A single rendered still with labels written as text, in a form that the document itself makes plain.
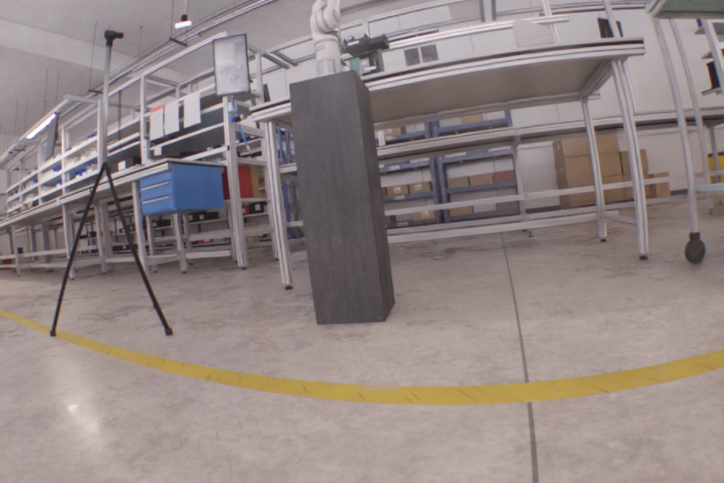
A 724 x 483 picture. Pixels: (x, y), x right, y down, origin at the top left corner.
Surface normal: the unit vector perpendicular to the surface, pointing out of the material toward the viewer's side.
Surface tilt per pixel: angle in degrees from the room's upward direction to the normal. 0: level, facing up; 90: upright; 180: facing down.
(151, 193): 90
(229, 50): 101
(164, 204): 90
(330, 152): 90
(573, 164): 90
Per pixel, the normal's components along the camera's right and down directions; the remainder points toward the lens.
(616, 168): -0.35, 0.04
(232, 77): 0.11, 0.18
